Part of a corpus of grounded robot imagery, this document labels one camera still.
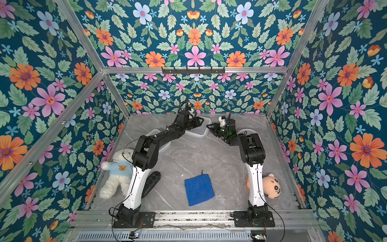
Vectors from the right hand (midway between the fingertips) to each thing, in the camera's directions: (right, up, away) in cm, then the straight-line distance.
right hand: (212, 124), depth 104 cm
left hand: (-6, +3, -1) cm, 7 cm away
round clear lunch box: (+25, -5, -2) cm, 25 cm away
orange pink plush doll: (+29, -32, -28) cm, 52 cm away
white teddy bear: (-52, -26, -22) cm, 62 cm away
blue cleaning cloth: (-8, -36, -22) cm, 43 cm away
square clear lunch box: (-7, -4, -7) cm, 11 cm away
